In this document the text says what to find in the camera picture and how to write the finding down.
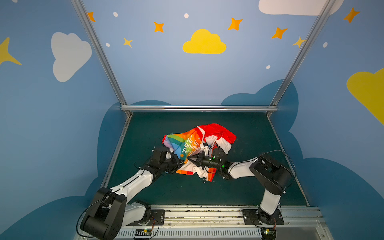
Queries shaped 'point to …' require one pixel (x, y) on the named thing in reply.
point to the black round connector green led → (268, 234)
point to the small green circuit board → (143, 232)
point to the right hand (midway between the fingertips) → (188, 157)
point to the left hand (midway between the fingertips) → (186, 160)
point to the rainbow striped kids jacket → (186, 144)
